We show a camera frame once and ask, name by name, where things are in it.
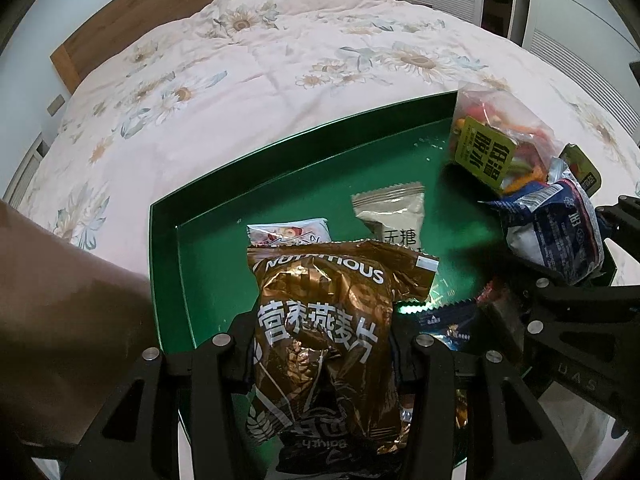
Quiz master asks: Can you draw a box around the dark brown box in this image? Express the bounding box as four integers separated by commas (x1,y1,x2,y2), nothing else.
0,204,156,445

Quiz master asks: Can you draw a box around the colourful dried fruit bag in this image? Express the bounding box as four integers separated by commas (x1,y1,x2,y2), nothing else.
449,82,602,196

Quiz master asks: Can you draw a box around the navy Danisa cookie packet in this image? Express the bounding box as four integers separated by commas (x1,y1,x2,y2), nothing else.
394,298,480,353

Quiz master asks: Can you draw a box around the white wardrobe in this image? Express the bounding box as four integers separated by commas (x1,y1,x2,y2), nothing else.
407,0,639,136

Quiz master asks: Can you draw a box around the wooden headboard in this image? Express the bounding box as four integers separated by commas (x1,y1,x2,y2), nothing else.
50,0,213,93

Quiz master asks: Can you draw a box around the beige sugar-free snack packet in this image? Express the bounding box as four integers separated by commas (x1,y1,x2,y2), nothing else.
352,182,425,250

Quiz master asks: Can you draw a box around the red clear snack packet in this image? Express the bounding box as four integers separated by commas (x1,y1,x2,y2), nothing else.
476,281,509,306

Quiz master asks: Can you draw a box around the brown oatmeal bag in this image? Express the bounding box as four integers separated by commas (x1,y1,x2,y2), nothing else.
246,240,439,476

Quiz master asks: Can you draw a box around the white blue long snack packet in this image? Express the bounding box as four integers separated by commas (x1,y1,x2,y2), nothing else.
246,218,332,246

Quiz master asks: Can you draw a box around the floral bedspread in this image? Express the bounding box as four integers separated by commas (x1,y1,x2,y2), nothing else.
18,0,639,273

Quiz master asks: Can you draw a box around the wall switch plate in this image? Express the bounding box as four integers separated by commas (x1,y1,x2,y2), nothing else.
47,94,65,117

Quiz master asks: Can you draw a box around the green tray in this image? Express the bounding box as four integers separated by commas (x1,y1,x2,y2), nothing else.
149,92,503,380

